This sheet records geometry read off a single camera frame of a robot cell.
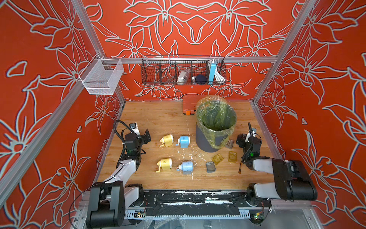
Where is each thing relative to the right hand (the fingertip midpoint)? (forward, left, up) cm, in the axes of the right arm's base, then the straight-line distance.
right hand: (245, 134), depth 91 cm
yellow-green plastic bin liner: (+6, +19, +9) cm, 23 cm away
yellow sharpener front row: (-21, +51, +1) cm, 55 cm away
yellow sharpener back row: (-5, +51, 0) cm, 51 cm away
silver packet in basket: (+28, +41, +25) cm, 56 cm away
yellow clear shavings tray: (-14, +19, -7) cm, 25 cm away
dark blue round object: (+30, +29, +22) cm, 47 cm away
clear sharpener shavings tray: (-3, +9, -7) cm, 12 cm away
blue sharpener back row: (-6, +40, +1) cm, 41 cm away
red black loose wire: (-20, +6, -7) cm, 23 cm away
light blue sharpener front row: (-22, +38, +1) cm, 44 cm away
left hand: (-1, +68, +6) cm, 68 cm away
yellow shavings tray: (-12, +9, -7) cm, 17 cm away
